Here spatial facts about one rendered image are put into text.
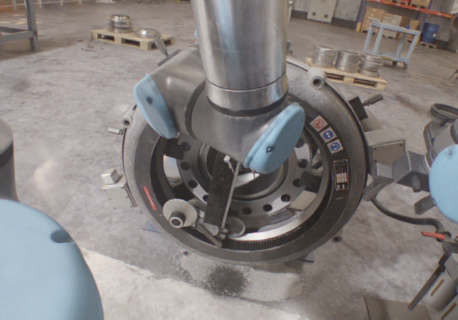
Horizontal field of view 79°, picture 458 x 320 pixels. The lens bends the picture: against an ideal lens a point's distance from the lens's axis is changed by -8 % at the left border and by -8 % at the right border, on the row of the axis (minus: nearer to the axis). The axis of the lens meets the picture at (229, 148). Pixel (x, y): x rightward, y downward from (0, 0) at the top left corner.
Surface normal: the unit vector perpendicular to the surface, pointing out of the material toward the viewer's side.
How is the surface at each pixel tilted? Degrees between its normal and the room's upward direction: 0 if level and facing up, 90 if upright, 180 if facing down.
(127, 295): 0
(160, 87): 37
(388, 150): 90
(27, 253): 5
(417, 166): 25
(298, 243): 90
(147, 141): 90
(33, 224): 5
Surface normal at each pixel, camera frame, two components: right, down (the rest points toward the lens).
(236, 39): -0.11, 0.73
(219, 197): -0.14, 0.48
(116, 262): 0.13, -0.86
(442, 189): -0.99, 0.01
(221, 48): -0.44, 0.68
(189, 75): -0.18, -0.62
